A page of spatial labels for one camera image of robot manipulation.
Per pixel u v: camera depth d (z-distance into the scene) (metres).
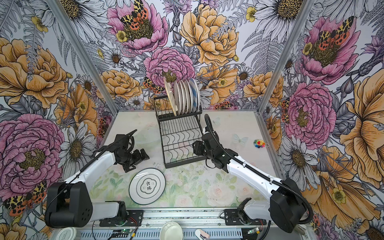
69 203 0.41
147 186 0.84
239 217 0.67
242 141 1.05
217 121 1.19
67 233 0.65
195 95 0.86
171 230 0.70
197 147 0.71
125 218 0.69
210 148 0.62
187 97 0.81
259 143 1.01
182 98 0.80
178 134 1.05
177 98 0.79
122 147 0.68
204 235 0.69
